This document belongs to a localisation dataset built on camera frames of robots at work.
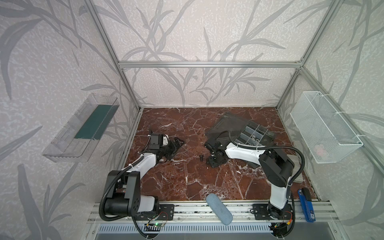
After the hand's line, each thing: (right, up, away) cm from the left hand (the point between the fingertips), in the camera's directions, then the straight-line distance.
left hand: (183, 141), depth 89 cm
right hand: (+18, -11, +4) cm, 22 cm away
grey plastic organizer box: (+38, +6, +16) cm, 42 cm away
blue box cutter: (+63, -27, -14) cm, 70 cm away
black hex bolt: (+11, -11, +4) cm, 16 cm away
